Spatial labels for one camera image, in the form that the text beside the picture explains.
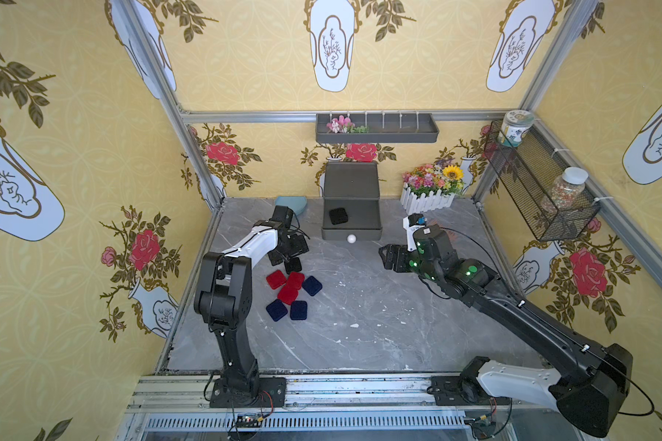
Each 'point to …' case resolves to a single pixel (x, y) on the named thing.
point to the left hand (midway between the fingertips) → (285, 252)
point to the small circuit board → (249, 421)
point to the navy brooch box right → (312, 286)
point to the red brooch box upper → (295, 280)
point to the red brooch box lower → (288, 293)
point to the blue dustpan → (297, 203)
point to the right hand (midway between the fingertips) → (395, 245)
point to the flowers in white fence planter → (428, 187)
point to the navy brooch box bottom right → (299, 310)
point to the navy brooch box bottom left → (276, 310)
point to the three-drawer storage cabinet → (352, 210)
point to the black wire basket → (529, 172)
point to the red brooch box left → (276, 279)
